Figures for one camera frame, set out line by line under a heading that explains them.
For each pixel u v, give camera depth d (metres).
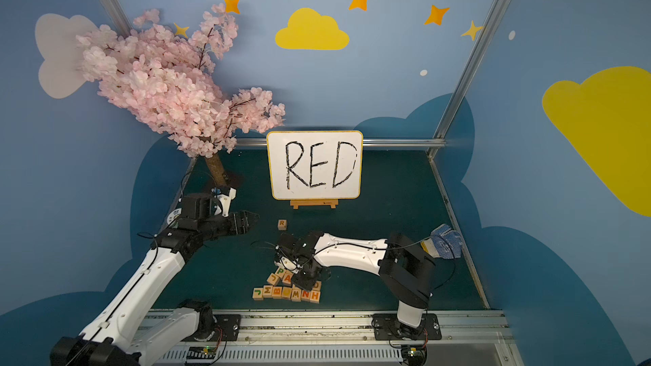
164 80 0.59
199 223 0.60
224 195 0.71
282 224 0.95
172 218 0.88
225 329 0.74
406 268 0.45
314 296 0.78
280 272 0.82
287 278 0.82
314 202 0.97
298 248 0.64
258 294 0.78
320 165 0.93
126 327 0.41
